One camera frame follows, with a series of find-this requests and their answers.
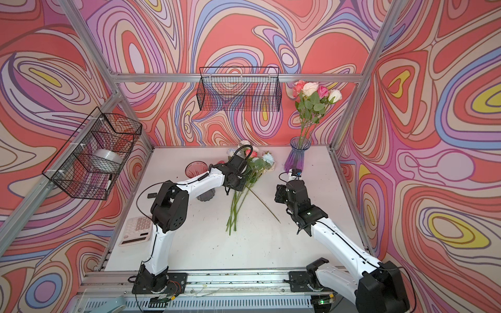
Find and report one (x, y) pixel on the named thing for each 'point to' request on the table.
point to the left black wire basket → (88, 164)
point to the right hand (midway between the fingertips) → (280, 190)
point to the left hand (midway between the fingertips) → (242, 183)
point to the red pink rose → (251, 153)
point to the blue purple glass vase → (295, 159)
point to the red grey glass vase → (195, 168)
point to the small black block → (152, 195)
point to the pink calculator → (136, 229)
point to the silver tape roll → (108, 154)
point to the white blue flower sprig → (261, 165)
